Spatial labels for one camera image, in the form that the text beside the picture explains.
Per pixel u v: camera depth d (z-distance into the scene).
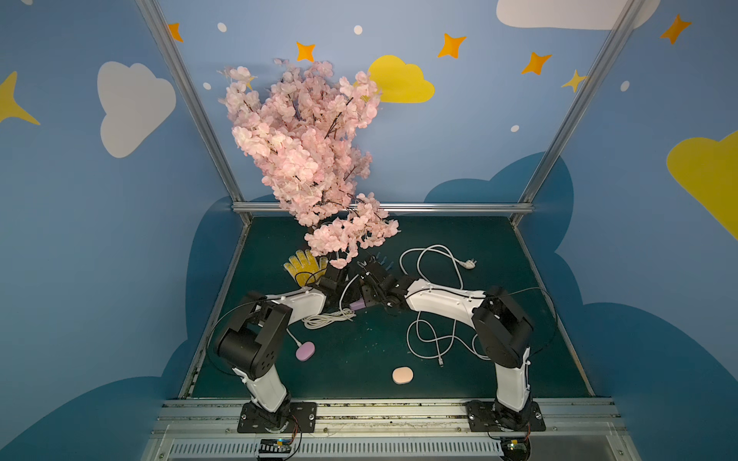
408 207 1.28
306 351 0.84
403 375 0.80
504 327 0.49
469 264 1.05
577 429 0.74
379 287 0.70
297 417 0.74
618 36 0.73
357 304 0.89
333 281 0.75
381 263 1.07
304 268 1.05
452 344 0.84
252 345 0.47
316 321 0.88
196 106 0.86
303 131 0.68
